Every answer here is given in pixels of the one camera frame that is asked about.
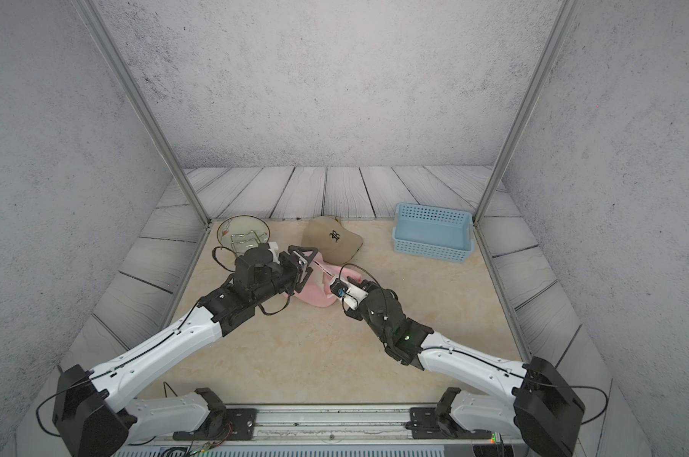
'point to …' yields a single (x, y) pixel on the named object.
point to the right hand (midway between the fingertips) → (353, 277)
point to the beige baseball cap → (326, 235)
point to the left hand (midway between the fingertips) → (322, 258)
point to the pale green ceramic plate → (240, 233)
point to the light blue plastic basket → (433, 231)
